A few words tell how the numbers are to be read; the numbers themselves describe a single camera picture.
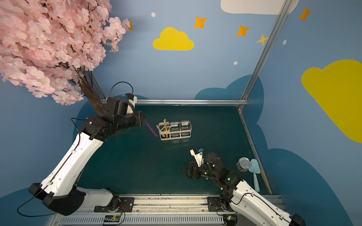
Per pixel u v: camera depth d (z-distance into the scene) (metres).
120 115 0.49
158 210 0.74
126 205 0.75
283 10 0.71
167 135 1.00
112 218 0.73
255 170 0.87
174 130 0.96
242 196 0.50
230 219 0.73
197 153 0.67
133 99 0.60
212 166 0.56
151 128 0.74
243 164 0.84
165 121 0.89
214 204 0.75
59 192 0.37
